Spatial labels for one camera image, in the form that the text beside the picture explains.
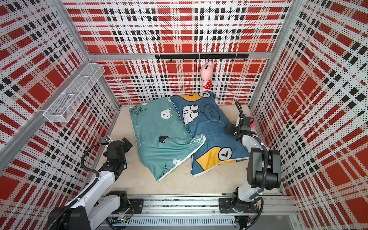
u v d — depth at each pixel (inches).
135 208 28.8
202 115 37.7
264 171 16.4
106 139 28.2
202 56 35.3
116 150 24.9
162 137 35.0
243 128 28.8
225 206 28.3
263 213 27.9
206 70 35.5
